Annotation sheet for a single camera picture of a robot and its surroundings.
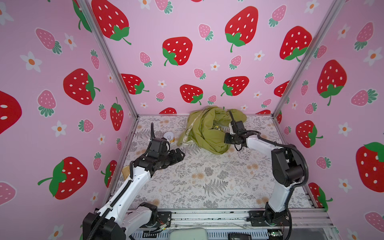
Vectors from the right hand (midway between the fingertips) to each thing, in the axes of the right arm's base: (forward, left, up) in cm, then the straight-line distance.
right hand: (224, 137), depth 98 cm
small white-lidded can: (-2, +38, 0) cm, 38 cm away
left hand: (-22, +25, +9) cm, 35 cm away
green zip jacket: (+7, +12, +2) cm, 14 cm away
